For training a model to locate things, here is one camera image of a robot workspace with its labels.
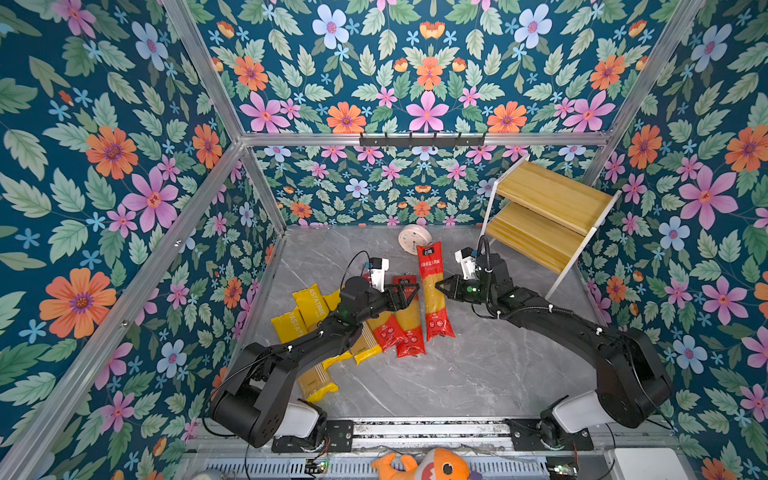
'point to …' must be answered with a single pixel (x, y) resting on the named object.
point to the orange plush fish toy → (440, 464)
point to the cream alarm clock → (412, 236)
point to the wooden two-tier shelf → (546, 215)
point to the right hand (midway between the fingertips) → (436, 282)
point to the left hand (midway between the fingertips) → (416, 281)
